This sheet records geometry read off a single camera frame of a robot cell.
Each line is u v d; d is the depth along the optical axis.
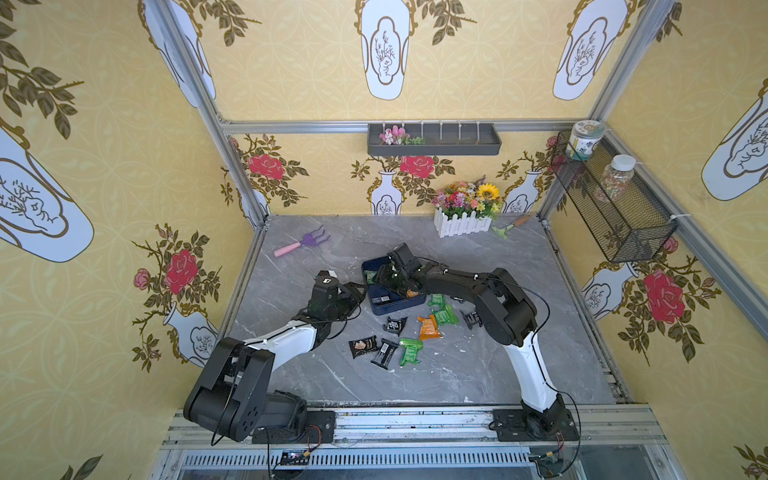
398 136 0.88
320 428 0.73
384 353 0.85
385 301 0.95
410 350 0.86
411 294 0.94
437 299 0.95
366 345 0.86
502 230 1.17
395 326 0.90
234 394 0.43
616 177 0.72
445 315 0.92
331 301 0.71
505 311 0.56
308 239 1.14
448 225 1.11
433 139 0.92
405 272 0.80
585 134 0.84
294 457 0.73
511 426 0.73
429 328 0.90
